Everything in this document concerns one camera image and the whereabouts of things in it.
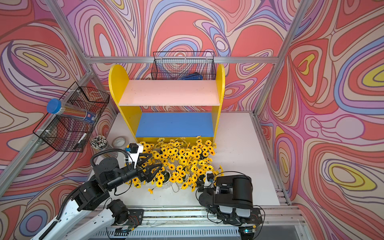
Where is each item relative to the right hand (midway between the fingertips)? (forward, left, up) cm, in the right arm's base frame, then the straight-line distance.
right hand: (204, 176), depth 84 cm
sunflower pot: (+9, +19, +13) cm, 24 cm away
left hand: (-3, +21, +25) cm, 33 cm away
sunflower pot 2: (+7, +10, +11) cm, 16 cm away
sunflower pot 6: (-3, +13, +11) cm, 17 cm away
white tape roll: (+26, +56, 0) cm, 62 cm away
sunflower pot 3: (+10, 0, +13) cm, 16 cm away
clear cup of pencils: (+14, +57, +17) cm, 61 cm away
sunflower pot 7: (-2, +4, +11) cm, 11 cm away
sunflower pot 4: (-11, +28, +25) cm, 40 cm away
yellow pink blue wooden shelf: (+59, +29, -1) cm, 65 cm away
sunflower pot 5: (0, +21, +5) cm, 21 cm away
